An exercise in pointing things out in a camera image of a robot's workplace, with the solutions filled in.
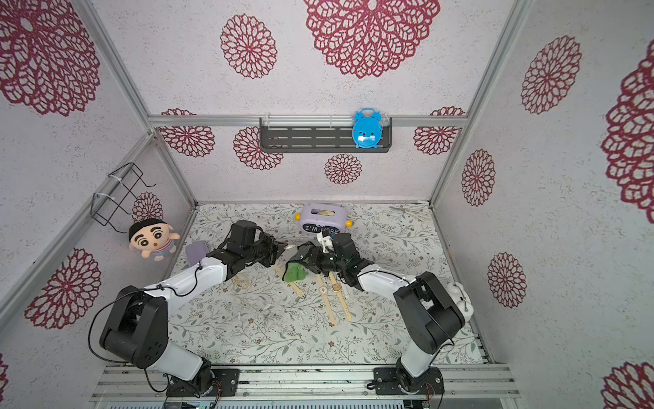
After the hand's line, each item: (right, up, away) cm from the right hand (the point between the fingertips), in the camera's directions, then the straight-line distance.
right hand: (295, 258), depth 83 cm
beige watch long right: (+14, -12, +10) cm, 21 cm away
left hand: (-2, +5, +4) cm, 7 cm away
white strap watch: (+17, -12, +10) cm, 23 cm away
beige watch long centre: (+9, -13, +10) cm, 19 cm away
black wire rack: (-54, +17, -8) cm, 57 cm away
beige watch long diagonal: (-1, -13, +11) cm, 17 cm away
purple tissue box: (+6, +14, +20) cm, 25 cm away
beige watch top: (-2, +3, +1) cm, 4 cm away
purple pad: (-42, 0, +18) cm, 45 cm away
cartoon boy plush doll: (-47, +7, +1) cm, 47 cm away
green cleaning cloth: (0, -5, -1) cm, 5 cm away
